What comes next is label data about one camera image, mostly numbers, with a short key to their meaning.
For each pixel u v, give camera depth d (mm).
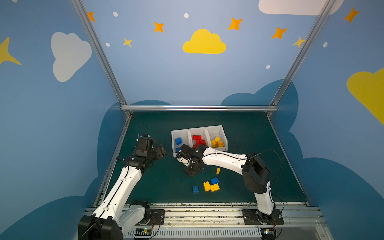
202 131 1046
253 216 767
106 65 907
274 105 1155
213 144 1002
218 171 883
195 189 821
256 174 500
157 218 739
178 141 1017
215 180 863
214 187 826
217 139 1034
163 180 869
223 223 734
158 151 735
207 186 826
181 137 1044
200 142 1011
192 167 733
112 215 399
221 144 990
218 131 1072
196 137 1046
